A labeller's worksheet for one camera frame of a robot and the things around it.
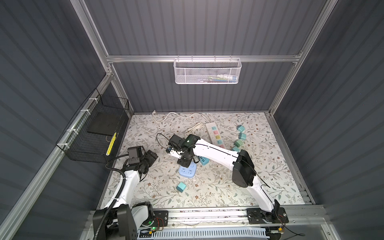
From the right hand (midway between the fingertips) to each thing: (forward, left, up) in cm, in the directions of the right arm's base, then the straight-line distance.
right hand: (185, 162), depth 86 cm
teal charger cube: (+13, -33, -7) cm, 36 cm away
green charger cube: (+17, -35, -6) cm, 39 cm away
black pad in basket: (+10, +40, +24) cm, 47 cm away
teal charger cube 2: (+23, -39, -6) cm, 45 cm away
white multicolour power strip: (+23, -19, -6) cm, 31 cm away
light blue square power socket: (-4, -2, -4) cm, 6 cm away
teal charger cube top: (+29, -39, -6) cm, 49 cm away
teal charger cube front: (-12, +2, -5) cm, 14 cm away
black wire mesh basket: (-3, +46, +24) cm, 52 cm away
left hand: (+2, +19, +2) cm, 20 cm away
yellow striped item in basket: (-2, +33, +22) cm, 40 cm away
